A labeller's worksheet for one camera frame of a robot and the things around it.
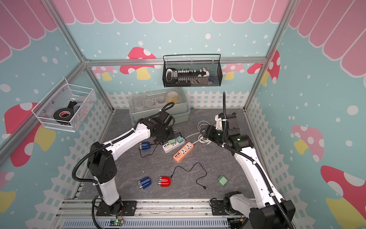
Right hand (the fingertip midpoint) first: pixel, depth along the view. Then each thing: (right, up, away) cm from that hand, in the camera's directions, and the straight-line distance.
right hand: (203, 132), depth 75 cm
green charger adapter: (-18, -6, +12) cm, 22 cm away
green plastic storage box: (-36, +17, +20) cm, 45 cm away
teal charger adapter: (-13, -6, +19) cm, 24 cm away
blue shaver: (-32, -29, +5) cm, 44 cm away
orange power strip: (-14, -16, +16) cm, 27 cm away
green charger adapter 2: (+11, -28, +7) cm, 31 cm away
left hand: (-17, -5, +12) cm, 22 cm away
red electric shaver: (-22, -29, +7) cm, 37 cm away
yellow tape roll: (-19, +24, +30) cm, 43 cm away
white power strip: (-21, -12, +19) cm, 31 cm away
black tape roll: (-70, +9, -5) cm, 71 cm away
